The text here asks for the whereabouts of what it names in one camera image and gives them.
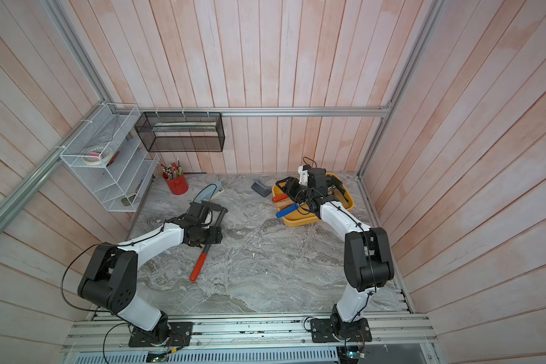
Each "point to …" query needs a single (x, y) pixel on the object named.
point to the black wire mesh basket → (181, 132)
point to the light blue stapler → (210, 192)
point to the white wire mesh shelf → (120, 183)
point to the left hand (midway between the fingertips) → (213, 239)
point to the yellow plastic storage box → (304, 217)
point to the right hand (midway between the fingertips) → (278, 184)
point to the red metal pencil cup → (178, 186)
